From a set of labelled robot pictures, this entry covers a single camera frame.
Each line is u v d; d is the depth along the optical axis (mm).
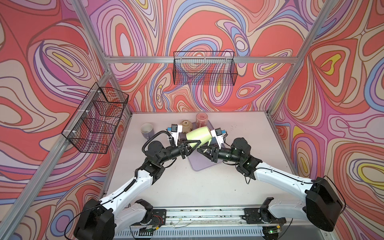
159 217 724
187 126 1009
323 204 404
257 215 726
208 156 661
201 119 1013
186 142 629
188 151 618
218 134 640
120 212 426
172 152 618
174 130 607
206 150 675
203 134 661
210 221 733
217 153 620
